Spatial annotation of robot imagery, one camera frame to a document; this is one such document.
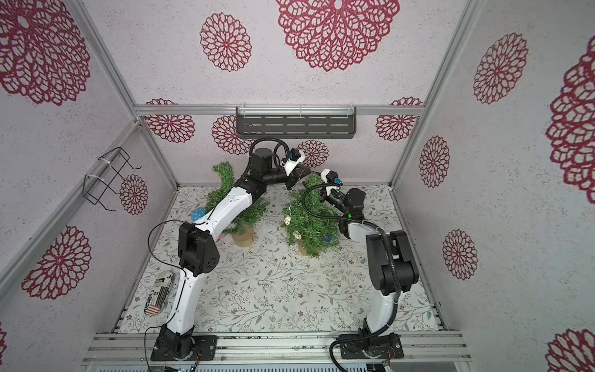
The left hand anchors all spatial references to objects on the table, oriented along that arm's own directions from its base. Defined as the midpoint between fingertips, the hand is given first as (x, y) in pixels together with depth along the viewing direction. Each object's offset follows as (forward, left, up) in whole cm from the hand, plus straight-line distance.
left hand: (308, 169), depth 86 cm
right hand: (-5, +1, +2) cm, 5 cm away
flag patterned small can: (-38, +53, -24) cm, 70 cm away
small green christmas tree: (-21, 0, -2) cm, 21 cm away
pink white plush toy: (-4, +47, -21) cm, 52 cm away
